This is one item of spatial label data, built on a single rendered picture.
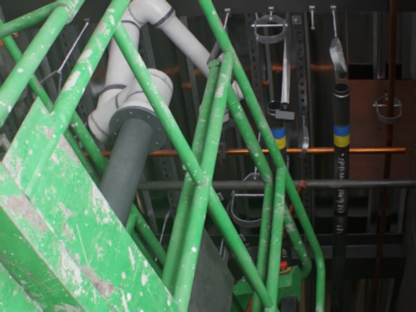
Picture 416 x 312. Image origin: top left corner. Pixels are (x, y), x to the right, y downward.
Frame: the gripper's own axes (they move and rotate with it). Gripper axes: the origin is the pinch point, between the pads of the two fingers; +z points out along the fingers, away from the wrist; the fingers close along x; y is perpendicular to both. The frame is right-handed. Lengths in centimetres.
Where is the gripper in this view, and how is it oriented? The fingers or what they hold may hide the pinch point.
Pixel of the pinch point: (223, 151)
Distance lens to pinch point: 326.4
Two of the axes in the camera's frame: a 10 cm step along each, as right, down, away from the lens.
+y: -9.8, 0.1, 1.9
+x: -1.7, 4.2, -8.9
